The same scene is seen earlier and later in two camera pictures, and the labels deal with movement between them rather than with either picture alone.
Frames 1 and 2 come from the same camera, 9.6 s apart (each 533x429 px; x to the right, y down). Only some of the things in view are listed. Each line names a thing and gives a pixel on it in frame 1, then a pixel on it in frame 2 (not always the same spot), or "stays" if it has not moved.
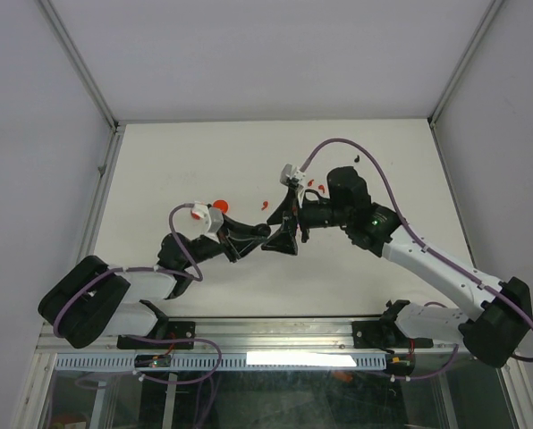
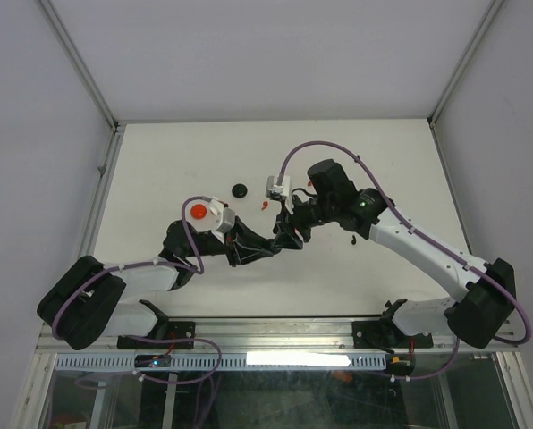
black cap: [261, 230] to [239, 190]
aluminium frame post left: [70, 49] stays
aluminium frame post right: [485, 21] stays
